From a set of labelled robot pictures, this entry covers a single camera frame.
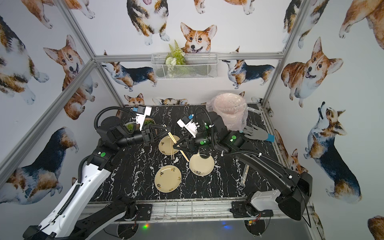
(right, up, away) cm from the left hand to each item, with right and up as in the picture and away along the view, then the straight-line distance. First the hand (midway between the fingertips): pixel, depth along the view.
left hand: (171, 130), depth 57 cm
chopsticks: (+1, -5, +3) cm, 6 cm away
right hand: (0, -7, +2) cm, 7 cm away
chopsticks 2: (+36, -28, +29) cm, 54 cm away
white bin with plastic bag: (+31, +11, +33) cm, 46 cm away
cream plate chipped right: (+11, -24, +31) cm, 41 cm away
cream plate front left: (-7, -30, +27) cm, 41 cm away
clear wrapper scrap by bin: (+40, +9, +25) cm, 48 cm away
